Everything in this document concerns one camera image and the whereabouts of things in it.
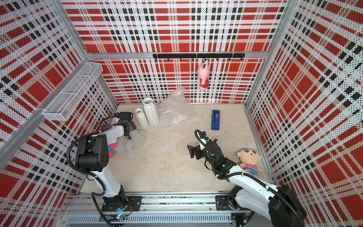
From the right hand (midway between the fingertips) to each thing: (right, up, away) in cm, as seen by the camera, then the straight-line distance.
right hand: (197, 142), depth 81 cm
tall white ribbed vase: (-31, +18, +14) cm, 39 cm away
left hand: (-49, +8, +18) cm, 53 cm away
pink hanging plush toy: (+4, +45, +9) cm, 46 cm away
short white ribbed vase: (-38, +14, +14) cm, 43 cm away
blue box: (+14, +9, +20) cm, 26 cm away
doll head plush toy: (+31, -10, 0) cm, 32 cm away
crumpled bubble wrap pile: (-16, +22, +36) cm, 45 cm away
